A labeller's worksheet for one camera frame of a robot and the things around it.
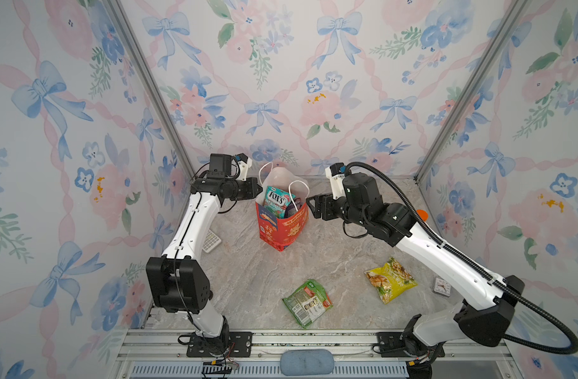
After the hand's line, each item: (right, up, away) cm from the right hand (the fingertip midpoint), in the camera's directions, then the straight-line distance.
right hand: (315, 195), depth 70 cm
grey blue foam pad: (-3, -49, -1) cm, 49 cm away
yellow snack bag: (+28, -30, +14) cm, 43 cm away
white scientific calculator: (-40, -18, +26) cm, 51 cm away
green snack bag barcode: (-1, -37, +12) cm, 39 cm away
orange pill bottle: (+46, -7, +26) cm, 53 cm away
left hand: (-17, +3, +12) cm, 21 cm away
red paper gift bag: (-13, -13, +16) cm, 25 cm away
